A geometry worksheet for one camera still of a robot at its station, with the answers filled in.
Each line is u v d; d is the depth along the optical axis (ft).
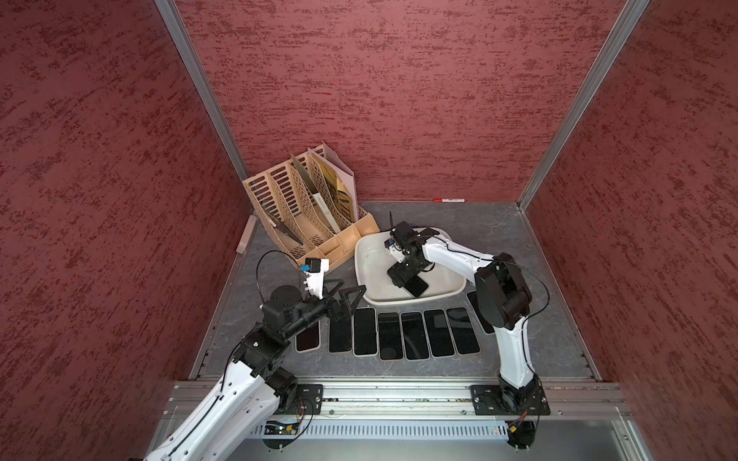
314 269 2.01
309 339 2.67
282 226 3.61
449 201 4.01
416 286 3.10
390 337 2.80
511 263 1.78
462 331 2.81
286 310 1.77
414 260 2.69
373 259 3.38
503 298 1.77
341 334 2.79
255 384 1.62
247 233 3.60
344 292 1.96
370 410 2.42
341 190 2.98
